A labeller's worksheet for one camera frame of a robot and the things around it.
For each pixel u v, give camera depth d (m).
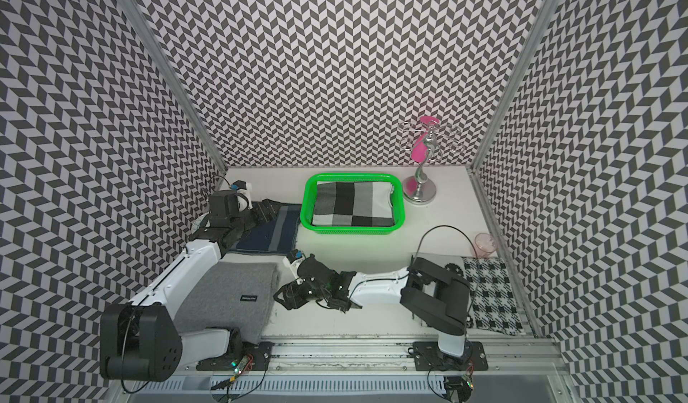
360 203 1.05
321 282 0.63
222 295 0.81
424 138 0.89
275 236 0.95
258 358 0.72
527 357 0.76
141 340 0.40
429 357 0.72
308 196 0.99
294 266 0.72
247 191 0.77
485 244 0.95
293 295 0.68
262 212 0.75
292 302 0.68
